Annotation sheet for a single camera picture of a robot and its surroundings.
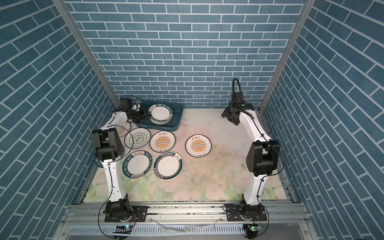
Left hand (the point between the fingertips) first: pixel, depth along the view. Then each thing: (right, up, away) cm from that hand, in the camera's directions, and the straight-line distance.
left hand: (151, 113), depth 103 cm
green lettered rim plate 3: (-5, -32, -13) cm, 35 cm away
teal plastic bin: (+16, +4, +15) cm, 22 cm away
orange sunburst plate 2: (+33, -22, -4) cm, 40 cm away
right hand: (+50, -2, -10) cm, 51 cm away
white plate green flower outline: (-10, -17, -1) cm, 20 cm away
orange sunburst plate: (+8, -20, -1) cm, 21 cm away
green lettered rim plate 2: (-28, -31, -12) cm, 44 cm away
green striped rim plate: (+15, -33, -14) cm, 39 cm away
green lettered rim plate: (+5, 0, +5) cm, 7 cm away
